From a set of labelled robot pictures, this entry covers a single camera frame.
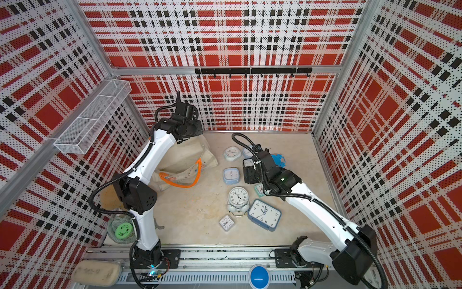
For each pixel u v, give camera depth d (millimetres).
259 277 685
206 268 720
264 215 840
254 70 884
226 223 819
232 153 1078
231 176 982
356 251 373
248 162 1022
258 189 926
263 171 546
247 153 1078
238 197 881
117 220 821
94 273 674
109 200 539
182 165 1043
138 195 493
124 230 778
